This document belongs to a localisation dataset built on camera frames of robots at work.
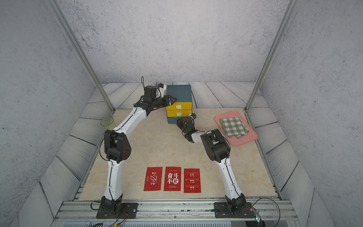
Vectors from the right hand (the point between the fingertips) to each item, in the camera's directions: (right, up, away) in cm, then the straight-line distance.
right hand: (177, 119), depth 107 cm
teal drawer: (-3, -1, +1) cm, 3 cm away
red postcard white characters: (-2, -35, -22) cm, 42 cm away
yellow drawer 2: (+1, +5, -5) cm, 7 cm away
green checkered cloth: (+42, -6, +1) cm, 43 cm away
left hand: (+1, +13, -15) cm, 20 cm away
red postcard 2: (+10, -35, -24) cm, 44 cm away
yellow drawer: (+2, +9, -11) cm, 14 cm away
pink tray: (+52, -13, -4) cm, 54 cm away
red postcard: (-13, -35, -22) cm, 44 cm away
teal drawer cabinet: (+4, +19, -4) cm, 20 cm away
